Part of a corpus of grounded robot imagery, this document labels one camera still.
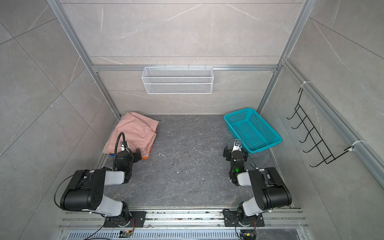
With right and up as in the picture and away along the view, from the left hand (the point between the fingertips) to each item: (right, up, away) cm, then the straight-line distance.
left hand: (129, 147), depth 93 cm
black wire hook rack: (+94, +6, -30) cm, 99 cm away
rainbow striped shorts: (-10, -5, -1) cm, 11 cm away
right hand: (+67, +1, 0) cm, 67 cm away
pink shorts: (+5, +10, +3) cm, 12 cm away
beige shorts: (-18, -1, +5) cm, 19 cm away
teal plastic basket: (+87, +8, +16) cm, 89 cm away
